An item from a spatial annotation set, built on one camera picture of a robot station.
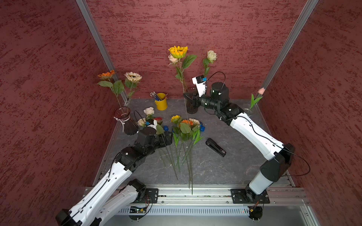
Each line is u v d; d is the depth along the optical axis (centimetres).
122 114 90
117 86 83
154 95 102
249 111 95
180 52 56
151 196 74
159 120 101
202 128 101
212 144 90
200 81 59
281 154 44
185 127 93
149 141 55
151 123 64
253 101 91
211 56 88
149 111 108
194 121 98
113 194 45
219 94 52
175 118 100
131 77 74
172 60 87
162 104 110
